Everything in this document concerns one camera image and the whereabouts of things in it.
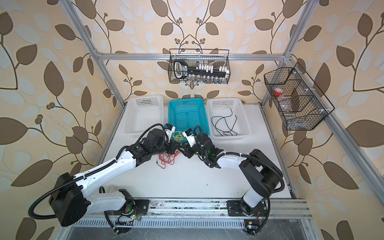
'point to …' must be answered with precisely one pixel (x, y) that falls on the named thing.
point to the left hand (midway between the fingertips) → (181, 143)
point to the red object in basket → (278, 91)
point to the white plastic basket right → (227, 119)
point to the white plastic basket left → (143, 112)
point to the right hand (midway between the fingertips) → (180, 146)
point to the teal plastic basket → (188, 113)
